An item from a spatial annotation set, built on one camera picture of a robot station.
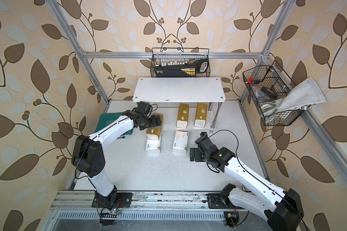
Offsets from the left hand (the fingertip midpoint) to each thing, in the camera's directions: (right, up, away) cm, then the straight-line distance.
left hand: (157, 122), depth 89 cm
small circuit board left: (-22, -48, -17) cm, 55 cm away
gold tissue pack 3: (+28, +5, +3) cm, 28 cm away
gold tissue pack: (0, -5, -3) cm, 5 cm away
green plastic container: (-40, +1, +15) cm, 43 cm away
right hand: (+24, -17, -9) cm, 31 cm away
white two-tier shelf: (+5, +17, -12) cm, 21 cm away
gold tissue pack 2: (+16, +1, +2) cm, 16 cm away
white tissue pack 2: (+15, -13, +2) cm, 19 cm away
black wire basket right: (+66, +24, -4) cm, 71 cm away
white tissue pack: (-3, -14, +1) cm, 15 cm away
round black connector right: (+39, -47, -20) cm, 64 cm away
